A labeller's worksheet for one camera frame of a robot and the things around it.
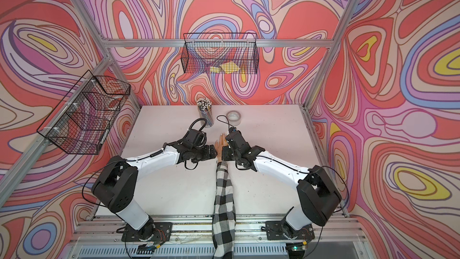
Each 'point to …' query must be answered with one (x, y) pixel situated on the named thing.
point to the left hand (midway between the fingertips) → (214, 155)
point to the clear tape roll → (234, 117)
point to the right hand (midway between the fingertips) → (225, 155)
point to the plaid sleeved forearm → (224, 221)
